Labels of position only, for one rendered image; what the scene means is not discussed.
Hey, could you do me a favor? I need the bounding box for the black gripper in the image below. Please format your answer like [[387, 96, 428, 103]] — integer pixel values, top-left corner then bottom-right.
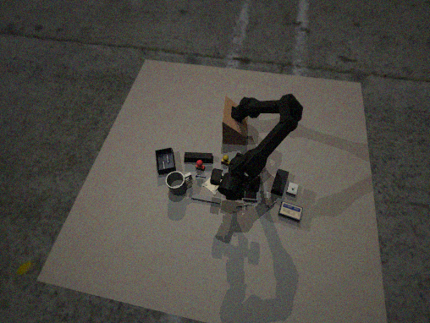
[[210, 168, 261, 193]]

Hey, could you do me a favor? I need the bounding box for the wooden hand stamp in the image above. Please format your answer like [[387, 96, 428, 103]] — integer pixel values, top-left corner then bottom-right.
[[196, 160, 205, 171]]

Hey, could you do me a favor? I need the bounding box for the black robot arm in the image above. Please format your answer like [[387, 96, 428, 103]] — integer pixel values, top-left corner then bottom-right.
[[218, 94, 303, 200]]

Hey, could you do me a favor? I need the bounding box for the rubber stamp with yellow ball handle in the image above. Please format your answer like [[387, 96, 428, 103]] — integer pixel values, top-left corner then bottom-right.
[[221, 155, 230, 166]]

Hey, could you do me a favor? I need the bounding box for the grey mug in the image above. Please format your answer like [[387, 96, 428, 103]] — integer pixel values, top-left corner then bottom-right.
[[166, 171, 192, 195]]

